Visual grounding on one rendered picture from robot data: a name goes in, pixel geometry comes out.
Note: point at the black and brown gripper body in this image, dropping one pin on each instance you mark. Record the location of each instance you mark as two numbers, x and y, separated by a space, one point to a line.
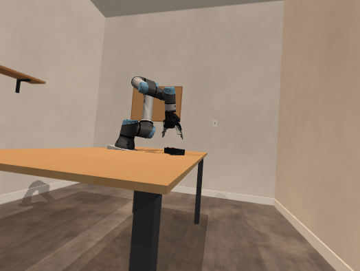
169 117

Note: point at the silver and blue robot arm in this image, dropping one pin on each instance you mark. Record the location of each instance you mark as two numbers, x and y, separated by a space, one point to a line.
144 128

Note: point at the black power strip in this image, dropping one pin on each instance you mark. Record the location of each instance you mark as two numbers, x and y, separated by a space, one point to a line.
174 151

